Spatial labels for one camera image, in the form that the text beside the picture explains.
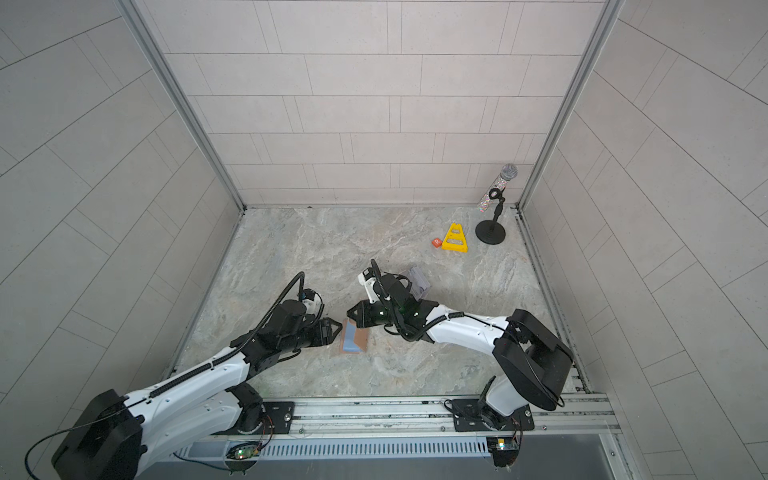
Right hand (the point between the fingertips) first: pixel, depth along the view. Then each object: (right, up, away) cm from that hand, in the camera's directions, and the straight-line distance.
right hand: (347, 319), depth 77 cm
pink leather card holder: (+1, -8, +6) cm, 10 cm away
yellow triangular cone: (+33, +20, +29) cm, 48 cm away
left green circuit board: (-20, -25, -13) cm, 35 cm away
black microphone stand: (+48, +22, +32) cm, 61 cm away
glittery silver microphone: (+46, +40, +11) cm, 63 cm away
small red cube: (+27, +19, +28) cm, 43 cm away
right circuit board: (+38, -28, -9) cm, 48 cm away
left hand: (-1, -3, +5) cm, 6 cm away
